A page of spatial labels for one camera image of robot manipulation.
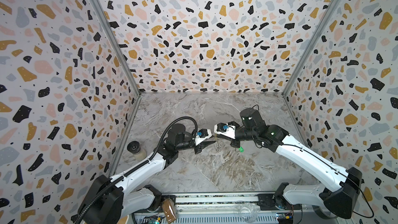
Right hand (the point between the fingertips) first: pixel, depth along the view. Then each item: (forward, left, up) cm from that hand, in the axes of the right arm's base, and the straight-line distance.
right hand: (218, 132), depth 69 cm
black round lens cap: (-1, +43, -14) cm, 46 cm away
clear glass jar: (-27, -14, -26) cm, 40 cm away
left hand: (0, +1, -4) cm, 5 cm away
